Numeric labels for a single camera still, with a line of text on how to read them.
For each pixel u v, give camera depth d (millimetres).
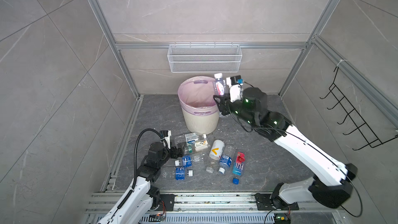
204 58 1004
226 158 817
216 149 855
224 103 533
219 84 583
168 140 728
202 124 866
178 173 769
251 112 464
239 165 795
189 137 901
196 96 980
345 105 713
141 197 528
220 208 730
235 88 513
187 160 811
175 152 715
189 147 880
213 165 851
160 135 694
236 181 771
